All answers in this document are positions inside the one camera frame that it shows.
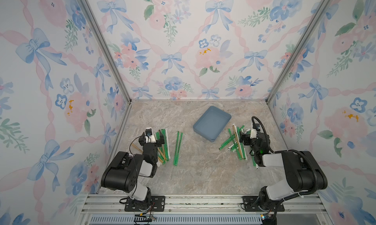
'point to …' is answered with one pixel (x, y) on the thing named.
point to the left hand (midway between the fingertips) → (153, 131)
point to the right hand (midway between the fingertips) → (249, 130)
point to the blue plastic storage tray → (211, 124)
